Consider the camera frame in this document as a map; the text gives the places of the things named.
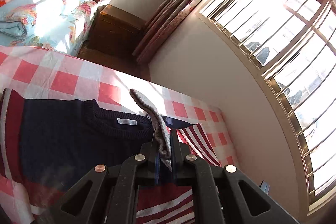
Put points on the dark wooden nightstand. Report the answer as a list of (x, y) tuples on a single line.
[(116, 32)]

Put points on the pink white checkered bedsheet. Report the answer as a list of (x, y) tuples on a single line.
[(37, 73)]

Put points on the floral light blue quilt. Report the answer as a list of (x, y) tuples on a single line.
[(60, 25)]

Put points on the barred window with frame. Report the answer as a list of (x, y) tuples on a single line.
[(289, 47)]

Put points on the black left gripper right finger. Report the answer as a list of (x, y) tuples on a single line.
[(222, 195)]

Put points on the red white navy striped sweater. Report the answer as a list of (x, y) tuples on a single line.
[(48, 145)]

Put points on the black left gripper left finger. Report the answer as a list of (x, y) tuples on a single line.
[(108, 195)]

